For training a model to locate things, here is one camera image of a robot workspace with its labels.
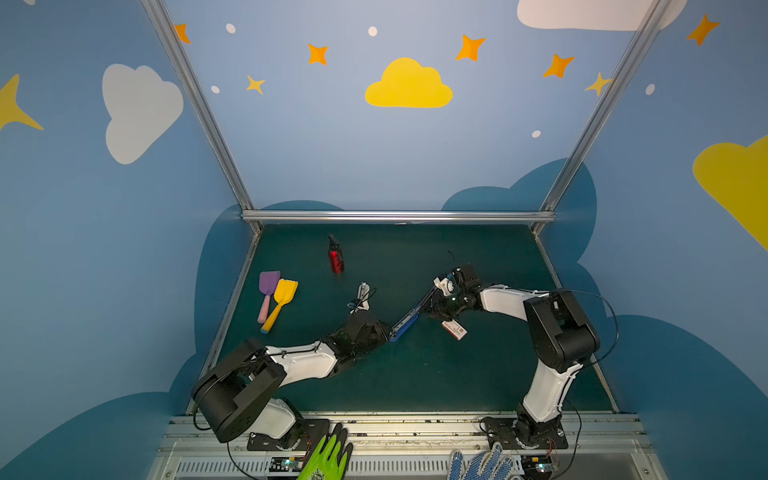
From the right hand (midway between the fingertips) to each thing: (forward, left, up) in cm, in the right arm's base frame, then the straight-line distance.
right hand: (426, 309), depth 95 cm
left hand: (-9, +9, +3) cm, 13 cm away
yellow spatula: (+5, +49, -2) cm, 49 cm away
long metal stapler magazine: (+5, +21, -2) cm, 22 cm away
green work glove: (-41, +24, 0) cm, 47 cm away
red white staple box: (-5, -9, -2) cm, 11 cm away
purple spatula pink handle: (+8, +54, +1) cm, 55 cm away
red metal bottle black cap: (+15, +31, +7) cm, 35 cm away
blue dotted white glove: (-41, -12, -1) cm, 43 cm away
